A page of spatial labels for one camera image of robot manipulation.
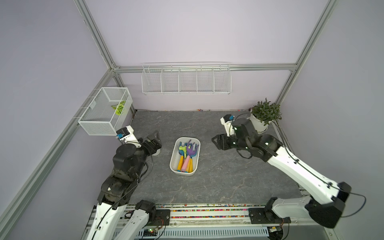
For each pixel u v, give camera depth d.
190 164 0.89
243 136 0.52
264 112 0.93
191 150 0.94
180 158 0.91
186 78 0.99
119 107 0.81
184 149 0.93
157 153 0.96
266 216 0.66
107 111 0.84
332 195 0.39
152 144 0.55
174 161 0.93
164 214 0.76
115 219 0.39
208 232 0.71
